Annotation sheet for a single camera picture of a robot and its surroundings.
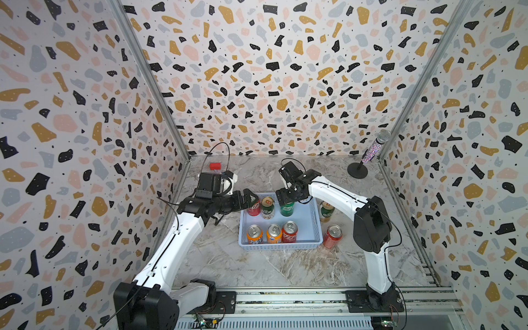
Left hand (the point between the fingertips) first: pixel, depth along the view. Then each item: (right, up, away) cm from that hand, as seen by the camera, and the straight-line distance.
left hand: (251, 199), depth 77 cm
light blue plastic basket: (+24, -11, +21) cm, 33 cm away
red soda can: (+31, -15, +3) cm, 35 cm away
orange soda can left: (+1, -14, +4) cm, 15 cm away
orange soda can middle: (+9, -14, +3) cm, 17 cm away
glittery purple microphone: (+53, +25, +7) cm, 59 cm away
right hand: (+14, -1, +16) cm, 21 cm away
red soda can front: (+15, -13, +5) cm, 20 cm away
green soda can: (+14, -6, +14) cm, 21 cm away
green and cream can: (+6, -5, +12) cm, 14 cm away
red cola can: (0, -7, +16) cm, 17 cm away
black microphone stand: (+56, +12, +40) cm, 70 cm away
